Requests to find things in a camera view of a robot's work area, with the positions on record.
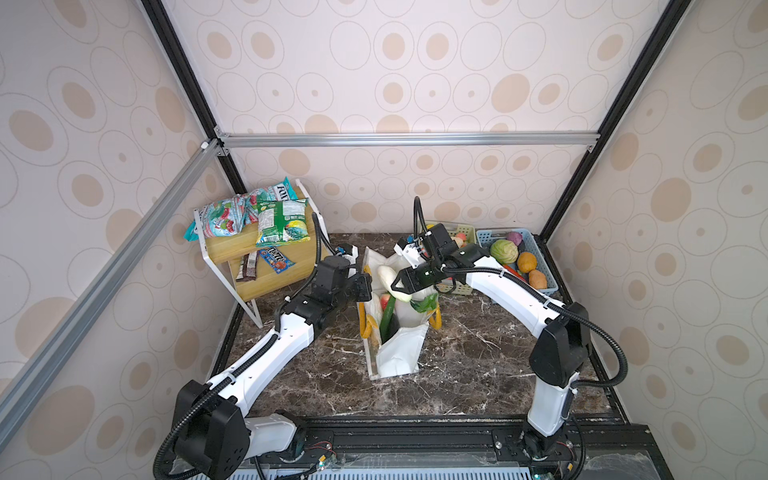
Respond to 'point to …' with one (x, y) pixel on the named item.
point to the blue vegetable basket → (530, 243)
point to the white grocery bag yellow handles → (402, 355)
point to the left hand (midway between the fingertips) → (379, 274)
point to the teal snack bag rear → (282, 191)
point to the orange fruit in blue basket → (526, 262)
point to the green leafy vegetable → (425, 304)
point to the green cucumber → (387, 318)
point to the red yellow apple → (384, 298)
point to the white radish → (387, 275)
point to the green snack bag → (282, 221)
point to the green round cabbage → (505, 251)
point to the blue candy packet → (279, 261)
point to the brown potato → (537, 279)
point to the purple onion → (515, 236)
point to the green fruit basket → (468, 230)
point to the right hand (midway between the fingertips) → (398, 284)
